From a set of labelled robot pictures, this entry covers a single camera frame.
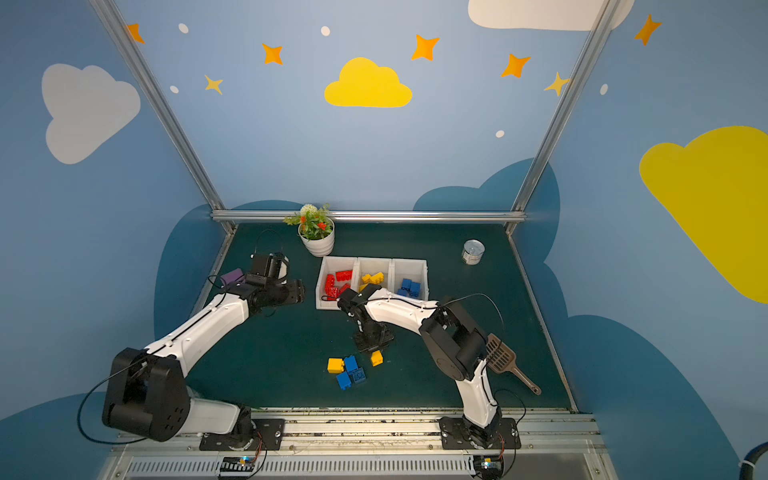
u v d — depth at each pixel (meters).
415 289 1.01
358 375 0.86
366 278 1.04
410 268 1.01
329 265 1.04
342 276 1.04
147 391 0.42
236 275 1.04
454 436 0.74
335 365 0.84
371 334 0.76
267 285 0.68
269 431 0.75
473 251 1.08
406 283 1.03
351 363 0.84
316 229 1.01
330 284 1.02
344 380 0.82
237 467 0.73
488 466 0.73
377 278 1.04
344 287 1.04
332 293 1.01
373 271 1.05
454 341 0.50
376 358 0.85
